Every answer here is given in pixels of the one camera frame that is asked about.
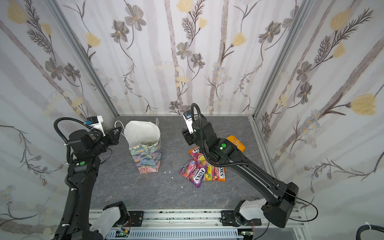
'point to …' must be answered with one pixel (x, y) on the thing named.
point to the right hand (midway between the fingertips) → (188, 121)
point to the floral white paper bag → (144, 138)
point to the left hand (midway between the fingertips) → (118, 123)
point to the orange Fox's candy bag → (215, 173)
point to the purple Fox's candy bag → (194, 171)
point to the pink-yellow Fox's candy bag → (198, 156)
